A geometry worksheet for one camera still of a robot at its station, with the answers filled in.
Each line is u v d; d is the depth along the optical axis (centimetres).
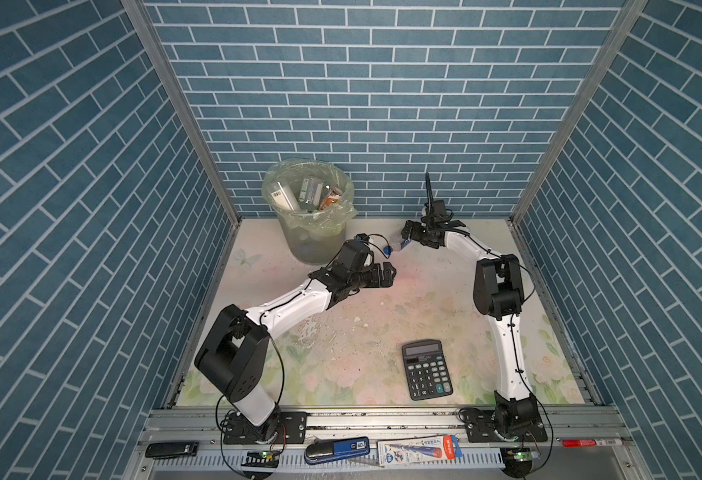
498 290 63
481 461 77
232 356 44
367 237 79
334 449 67
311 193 102
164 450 70
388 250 108
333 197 93
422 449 70
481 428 73
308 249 102
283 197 89
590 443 71
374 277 76
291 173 99
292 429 73
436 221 87
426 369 82
